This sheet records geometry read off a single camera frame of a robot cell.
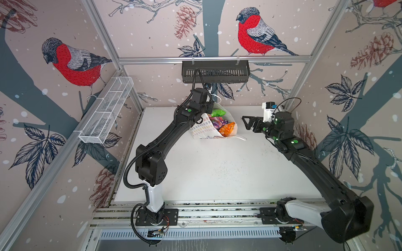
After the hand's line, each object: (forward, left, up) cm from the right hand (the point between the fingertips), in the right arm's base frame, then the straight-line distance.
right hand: (250, 115), depth 76 cm
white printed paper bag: (+2, +24, -14) cm, 28 cm away
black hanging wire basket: (+41, +17, 0) cm, 45 cm away
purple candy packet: (+1, +16, -7) cm, 18 cm away
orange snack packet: (+1, +11, -13) cm, 17 cm away
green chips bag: (+9, +16, -8) cm, 20 cm away
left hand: (+11, +20, +2) cm, 23 cm away
